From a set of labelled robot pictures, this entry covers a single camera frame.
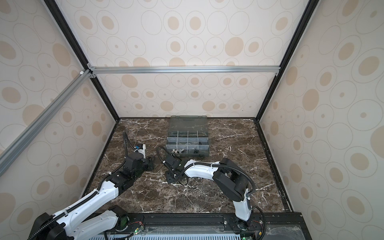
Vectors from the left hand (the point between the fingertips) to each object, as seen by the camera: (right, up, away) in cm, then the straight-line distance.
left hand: (156, 156), depth 82 cm
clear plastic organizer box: (+16, +11, +22) cm, 30 cm away
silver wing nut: (+8, +1, +17) cm, 19 cm away
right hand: (+9, -13, +6) cm, 17 cm away
